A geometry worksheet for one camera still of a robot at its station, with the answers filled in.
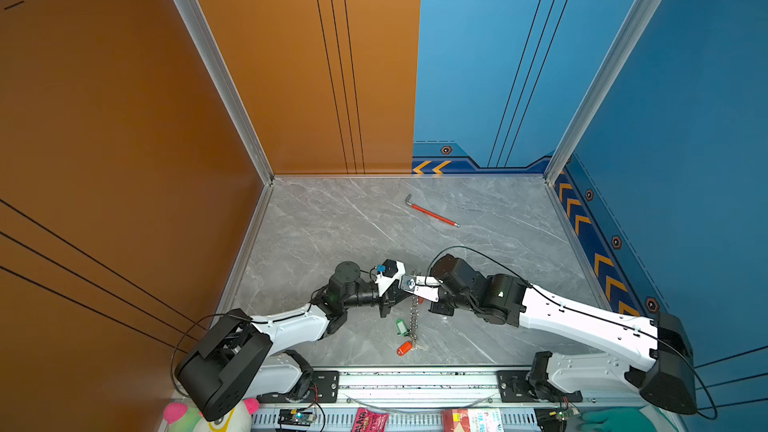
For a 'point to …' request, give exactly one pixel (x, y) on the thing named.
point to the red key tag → (404, 348)
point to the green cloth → (615, 419)
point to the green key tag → (402, 327)
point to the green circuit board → (294, 417)
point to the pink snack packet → (367, 420)
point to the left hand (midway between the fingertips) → (416, 289)
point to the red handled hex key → (425, 211)
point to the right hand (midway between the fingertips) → (420, 283)
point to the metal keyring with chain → (414, 325)
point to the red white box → (472, 420)
